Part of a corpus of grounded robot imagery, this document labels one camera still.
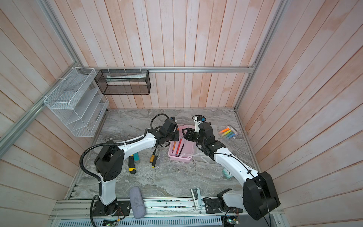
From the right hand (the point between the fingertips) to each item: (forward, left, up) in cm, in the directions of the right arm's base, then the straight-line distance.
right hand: (184, 130), depth 83 cm
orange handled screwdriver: (-2, +6, -11) cm, 13 cm away
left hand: (+2, +4, -10) cm, 11 cm away
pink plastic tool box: (-3, +1, -19) cm, 19 cm away
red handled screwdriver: (0, +3, -19) cm, 19 cm away
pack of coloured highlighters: (+12, -34, -19) cm, 41 cm away
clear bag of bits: (-12, +16, -19) cm, 28 cm away
